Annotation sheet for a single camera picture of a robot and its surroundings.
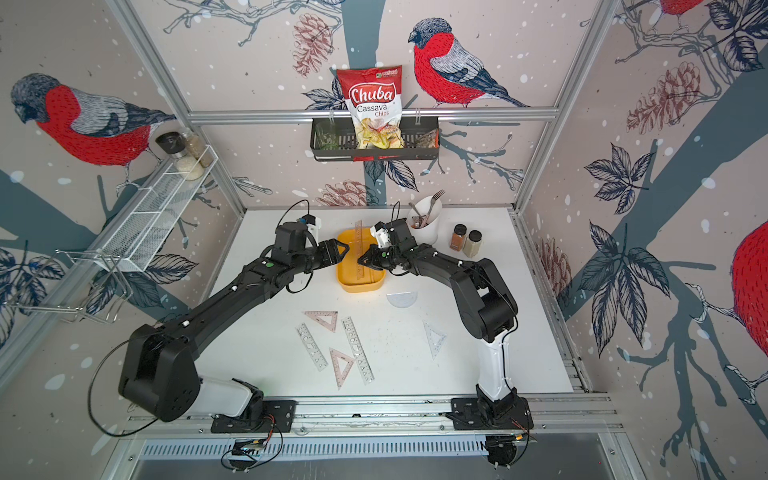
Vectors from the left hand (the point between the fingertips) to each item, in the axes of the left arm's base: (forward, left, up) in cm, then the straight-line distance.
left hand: (347, 243), depth 83 cm
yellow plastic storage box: (-2, 0, -14) cm, 15 cm away
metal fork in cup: (+22, -27, -5) cm, 35 cm away
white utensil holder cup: (+23, -24, -12) cm, 35 cm away
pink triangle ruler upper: (-13, +8, -21) cm, 26 cm away
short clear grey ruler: (-22, +11, -22) cm, 33 cm away
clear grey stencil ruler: (-28, -5, -21) cm, 35 cm away
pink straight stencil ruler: (+5, -2, -10) cm, 11 cm away
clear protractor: (-7, -16, -22) cm, 28 cm away
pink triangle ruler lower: (-30, +1, -21) cm, 37 cm away
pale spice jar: (+10, -41, -15) cm, 45 cm away
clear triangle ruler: (-19, -26, -22) cm, 39 cm away
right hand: (+1, -2, -11) cm, 11 cm away
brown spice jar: (+13, -36, -14) cm, 41 cm away
